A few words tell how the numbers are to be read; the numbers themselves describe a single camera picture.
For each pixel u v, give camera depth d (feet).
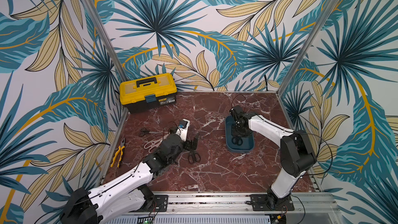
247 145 3.03
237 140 3.13
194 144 2.26
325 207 2.41
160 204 2.44
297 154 1.56
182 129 2.10
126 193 1.54
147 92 3.25
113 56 3.18
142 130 3.22
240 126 2.21
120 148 2.94
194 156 2.93
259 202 2.39
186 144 2.21
